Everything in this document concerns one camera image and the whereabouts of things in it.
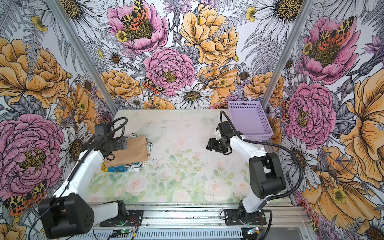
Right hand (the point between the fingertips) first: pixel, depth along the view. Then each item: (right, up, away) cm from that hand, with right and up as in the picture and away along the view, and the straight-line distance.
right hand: (212, 150), depth 90 cm
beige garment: (-48, -2, +7) cm, 49 cm away
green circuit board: (-42, -34, -19) cm, 58 cm away
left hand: (-53, +3, -8) cm, 53 cm away
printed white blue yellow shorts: (-46, -9, -4) cm, 47 cm away
